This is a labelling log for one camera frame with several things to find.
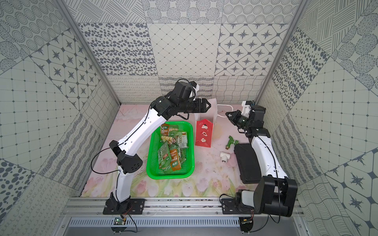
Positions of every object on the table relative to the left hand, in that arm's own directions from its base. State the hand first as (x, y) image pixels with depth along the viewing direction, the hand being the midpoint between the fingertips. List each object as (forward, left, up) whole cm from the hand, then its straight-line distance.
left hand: (206, 102), depth 72 cm
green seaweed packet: (-2, +15, -33) cm, 36 cm away
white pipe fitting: (-13, -13, -35) cm, 39 cm away
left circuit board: (-46, +42, -37) cm, 72 cm away
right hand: (+1, -12, -11) cm, 16 cm away
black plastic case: (-21, -25, -32) cm, 46 cm away
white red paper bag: (-3, +1, -14) cm, 14 cm away
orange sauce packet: (-18, +16, -28) cm, 37 cm away
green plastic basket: (-18, +27, -35) cm, 48 cm away
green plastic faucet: (-1, -19, -35) cm, 40 cm away
